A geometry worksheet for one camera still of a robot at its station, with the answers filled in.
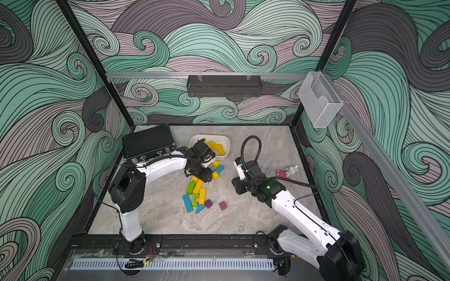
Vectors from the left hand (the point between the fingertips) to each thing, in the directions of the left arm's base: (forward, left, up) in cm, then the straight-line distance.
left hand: (208, 175), depth 88 cm
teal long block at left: (-12, +10, -6) cm, 17 cm away
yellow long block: (-9, +3, -5) cm, 11 cm away
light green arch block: (-9, +6, -4) cm, 12 cm away
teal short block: (+7, -6, -6) cm, 11 cm away
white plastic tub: (+26, -8, -2) cm, 27 cm away
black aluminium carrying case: (+20, +43, -2) cm, 47 cm away
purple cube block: (-13, -1, -5) cm, 14 cm away
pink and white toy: (+3, -43, -2) cm, 43 cm away
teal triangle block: (-15, +4, -6) cm, 16 cm away
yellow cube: (+9, -4, -4) cm, 11 cm away
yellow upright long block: (-4, +5, -6) cm, 9 cm away
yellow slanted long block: (0, +7, -4) cm, 8 cm away
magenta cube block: (-14, -8, -5) cm, 17 cm away
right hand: (-6, -14, +6) cm, 16 cm away
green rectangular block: (-4, +9, -6) cm, 12 cm away
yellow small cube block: (+2, -4, -4) cm, 6 cm away
